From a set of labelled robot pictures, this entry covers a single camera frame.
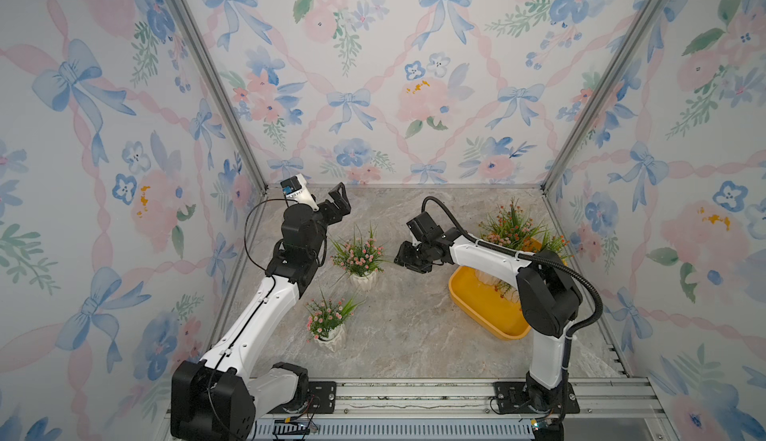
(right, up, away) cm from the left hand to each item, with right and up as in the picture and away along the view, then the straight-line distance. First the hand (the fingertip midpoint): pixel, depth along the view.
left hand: (331, 188), depth 75 cm
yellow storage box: (+43, -33, +10) cm, 55 cm away
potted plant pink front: (-1, -34, -1) cm, 34 cm away
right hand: (+15, -20, +20) cm, 32 cm away
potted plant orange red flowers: (+74, -17, +30) cm, 82 cm away
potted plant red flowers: (+51, -11, +15) cm, 55 cm away
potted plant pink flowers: (+7, -19, +7) cm, 22 cm away
